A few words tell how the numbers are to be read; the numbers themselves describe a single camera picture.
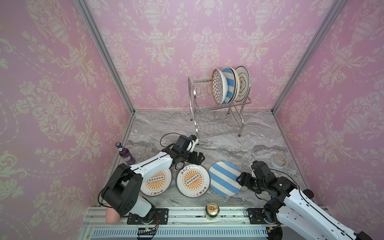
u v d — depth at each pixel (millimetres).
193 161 760
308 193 715
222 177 872
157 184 849
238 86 761
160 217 743
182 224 731
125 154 835
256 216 733
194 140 797
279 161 937
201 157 780
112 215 711
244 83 828
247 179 709
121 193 429
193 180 853
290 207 525
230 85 777
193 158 762
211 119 1151
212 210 671
